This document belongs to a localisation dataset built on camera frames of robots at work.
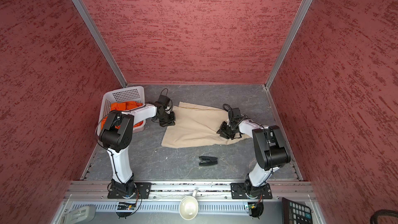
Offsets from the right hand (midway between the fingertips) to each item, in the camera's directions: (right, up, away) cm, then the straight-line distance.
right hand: (217, 135), depth 93 cm
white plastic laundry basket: (-59, +26, +14) cm, 66 cm away
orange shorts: (-62, +18, +7) cm, 65 cm away
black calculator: (+33, -29, -25) cm, 50 cm away
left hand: (-27, +6, +5) cm, 28 cm away
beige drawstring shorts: (-13, +5, +5) cm, 15 cm away
